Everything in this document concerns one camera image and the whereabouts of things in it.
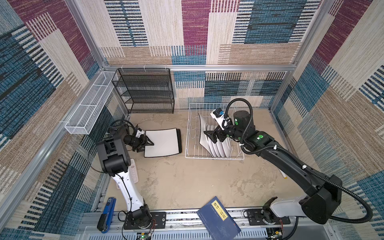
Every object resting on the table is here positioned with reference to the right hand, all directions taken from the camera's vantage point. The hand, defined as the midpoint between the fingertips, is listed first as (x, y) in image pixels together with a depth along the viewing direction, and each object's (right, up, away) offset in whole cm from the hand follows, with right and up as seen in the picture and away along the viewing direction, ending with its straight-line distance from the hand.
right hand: (211, 127), depth 74 cm
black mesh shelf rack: (-44, +26, +36) cm, 63 cm away
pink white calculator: (-44, -26, +14) cm, 53 cm away
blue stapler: (-51, -45, -2) cm, 68 cm away
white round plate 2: (+6, -12, +9) cm, 16 cm away
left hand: (-36, -11, +22) cm, 44 cm away
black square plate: (-18, -10, +27) cm, 34 cm away
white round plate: (+3, -12, +9) cm, 16 cm away
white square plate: (-4, -5, +4) cm, 8 cm away
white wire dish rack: (-6, -10, +5) cm, 13 cm away
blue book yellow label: (+3, -45, -2) cm, 45 cm away
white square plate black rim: (-28, -11, +27) cm, 40 cm away
